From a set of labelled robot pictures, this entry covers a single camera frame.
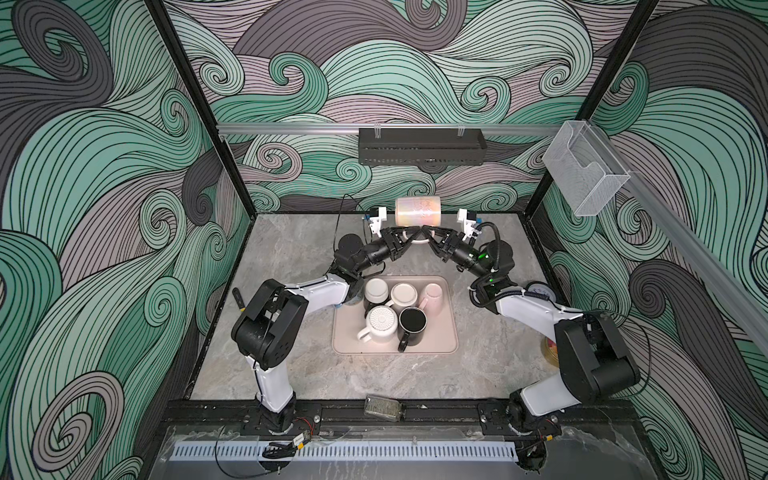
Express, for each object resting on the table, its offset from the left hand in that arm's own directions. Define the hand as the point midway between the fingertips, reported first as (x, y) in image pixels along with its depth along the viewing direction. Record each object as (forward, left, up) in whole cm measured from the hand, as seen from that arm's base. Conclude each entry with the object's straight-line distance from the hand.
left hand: (425, 233), depth 73 cm
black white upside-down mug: (-5, +12, -22) cm, 25 cm away
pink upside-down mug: (-7, -5, -23) cm, 25 cm away
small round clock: (+1, -42, -28) cm, 50 cm away
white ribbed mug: (-14, +10, -23) cm, 29 cm away
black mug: (-15, +2, -21) cm, 26 cm away
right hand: (+1, 0, 0) cm, 1 cm away
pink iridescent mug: (+4, +2, +4) cm, 6 cm away
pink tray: (-11, -9, -31) cm, 34 cm away
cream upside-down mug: (-4, +4, -24) cm, 25 cm away
